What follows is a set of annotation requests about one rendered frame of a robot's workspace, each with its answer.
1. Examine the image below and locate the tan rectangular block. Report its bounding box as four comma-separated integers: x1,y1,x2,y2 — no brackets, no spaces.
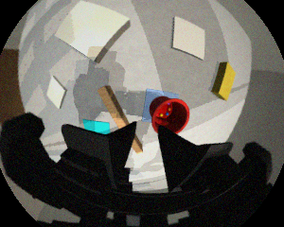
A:
97,86,143,154

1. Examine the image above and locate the yellow rectangular block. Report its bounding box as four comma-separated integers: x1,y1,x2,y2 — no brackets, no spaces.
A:
211,61,236,101

